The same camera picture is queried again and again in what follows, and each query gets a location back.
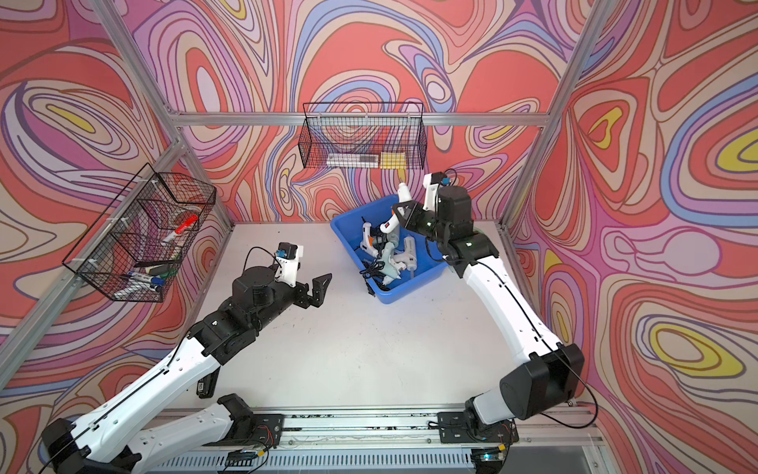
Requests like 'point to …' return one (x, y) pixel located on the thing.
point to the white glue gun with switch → (368, 242)
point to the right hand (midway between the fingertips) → (397, 214)
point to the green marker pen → (169, 274)
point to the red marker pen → (182, 227)
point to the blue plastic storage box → (348, 229)
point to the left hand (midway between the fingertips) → (318, 270)
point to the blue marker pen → (153, 279)
